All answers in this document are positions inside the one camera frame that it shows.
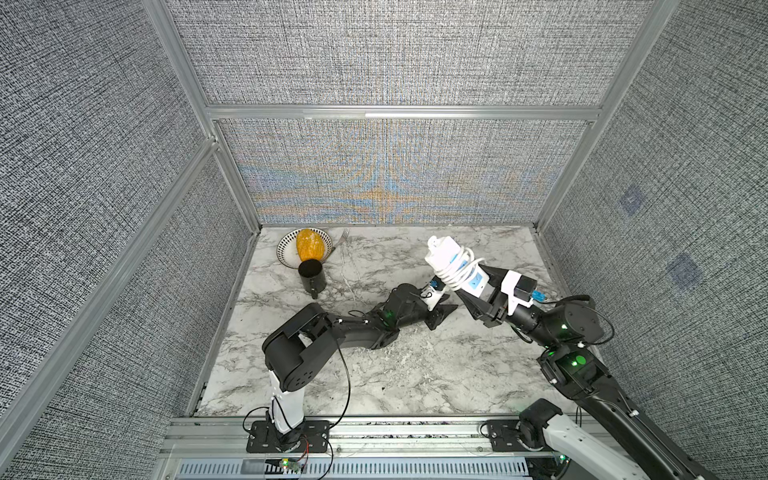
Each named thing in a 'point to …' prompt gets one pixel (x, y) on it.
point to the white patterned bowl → (287, 251)
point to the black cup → (312, 275)
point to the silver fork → (344, 235)
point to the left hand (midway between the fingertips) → (459, 300)
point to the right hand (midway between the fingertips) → (471, 269)
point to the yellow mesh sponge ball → (310, 244)
